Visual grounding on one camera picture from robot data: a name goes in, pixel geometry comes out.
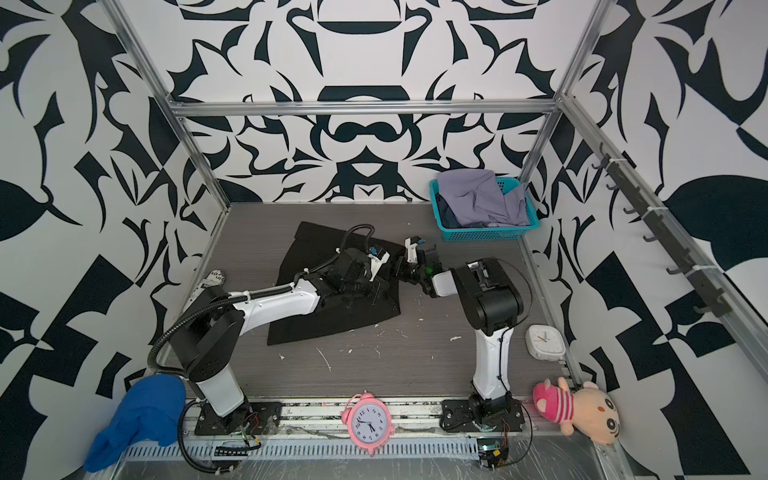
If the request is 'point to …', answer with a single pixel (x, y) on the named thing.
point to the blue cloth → (151, 408)
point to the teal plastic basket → (507, 185)
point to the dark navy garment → (448, 218)
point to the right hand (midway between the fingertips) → (388, 263)
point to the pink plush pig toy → (589, 410)
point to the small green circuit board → (492, 453)
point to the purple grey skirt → (476, 197)
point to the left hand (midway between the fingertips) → (392, 279)
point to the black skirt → (311, 251)
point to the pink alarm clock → (369, 421)
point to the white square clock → (545, 342)
